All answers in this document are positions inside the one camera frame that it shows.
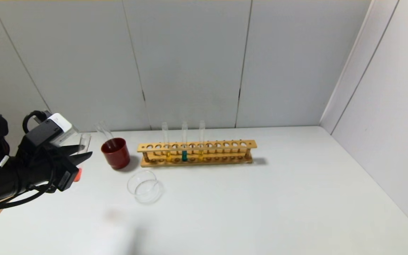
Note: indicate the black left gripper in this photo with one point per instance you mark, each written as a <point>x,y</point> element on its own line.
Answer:
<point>66,176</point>

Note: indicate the test tube with red pigment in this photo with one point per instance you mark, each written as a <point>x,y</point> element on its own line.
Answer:
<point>78,175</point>

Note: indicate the empty clear glass tube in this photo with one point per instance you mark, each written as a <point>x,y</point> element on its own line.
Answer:
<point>106,134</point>

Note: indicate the test tube with yellow pigment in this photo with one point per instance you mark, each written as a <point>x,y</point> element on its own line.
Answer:
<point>201,154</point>
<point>168,156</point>

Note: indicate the test tube with blue pigment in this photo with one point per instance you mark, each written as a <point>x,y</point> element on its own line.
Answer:
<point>184,155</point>

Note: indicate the wooden test tube rack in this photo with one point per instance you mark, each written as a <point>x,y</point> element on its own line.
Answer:
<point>225,144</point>

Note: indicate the dark red plastic cup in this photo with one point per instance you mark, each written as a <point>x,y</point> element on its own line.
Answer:
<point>116,156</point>

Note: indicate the clear glass beaker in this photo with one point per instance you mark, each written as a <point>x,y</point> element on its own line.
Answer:
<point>147,198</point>

